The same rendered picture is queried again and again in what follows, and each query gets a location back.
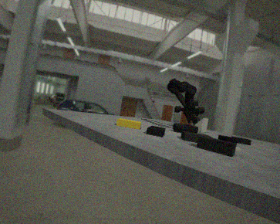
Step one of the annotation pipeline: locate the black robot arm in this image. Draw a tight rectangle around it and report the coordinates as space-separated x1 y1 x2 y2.
167 79 200 125

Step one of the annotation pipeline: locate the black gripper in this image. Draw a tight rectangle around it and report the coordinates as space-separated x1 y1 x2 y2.
174 98 204 123

